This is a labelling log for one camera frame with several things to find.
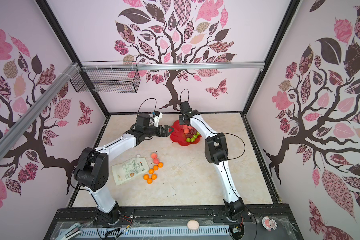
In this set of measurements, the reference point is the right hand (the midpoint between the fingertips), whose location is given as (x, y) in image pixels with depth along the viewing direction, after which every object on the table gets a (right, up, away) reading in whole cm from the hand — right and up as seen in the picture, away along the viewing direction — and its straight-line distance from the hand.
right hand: (184, 117), depth 104 cm
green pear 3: (+8, -14, -1) cm, 16 cm away
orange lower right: (-18, -36, -19) cm, 44 cm away
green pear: (+3, -16, -3) cm, 16 cm away
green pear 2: (+6, -16, -3) cm, 17 cm away
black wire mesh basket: (-50, +26, -9) cm, 57 cm away
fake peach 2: (+1, -6, +3) cm, 7 cm away
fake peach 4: (-18, -28, -13) cm, 36 cm away
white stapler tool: (-53, -56, -37) cm, 85 cm away
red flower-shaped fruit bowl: (-4, -14, +2) cm, 15 cm away
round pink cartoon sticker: (+40, -52, -36) cm, 75 cm away
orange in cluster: (-18, -32, -15) cm, 39 cm away
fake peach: (+1, -9, +1) cm, 10 cm away
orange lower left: (-23, -36, -19) cm, 47 cm away
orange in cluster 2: (-20, -34, -17) cm, 43 cm away
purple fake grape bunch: (+6, -11, +1) cm, 12 cm away
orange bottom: (-20, -38, -19) cm, 47 cm away
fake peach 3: (-20, -25, -10) cm, 34 cm away
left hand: (-10, -9, -15) cm, 20 cm away
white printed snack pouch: (-34, -33, -14) cm, 50 cm away
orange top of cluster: (-15, -30, -14) cm, 36 cm away
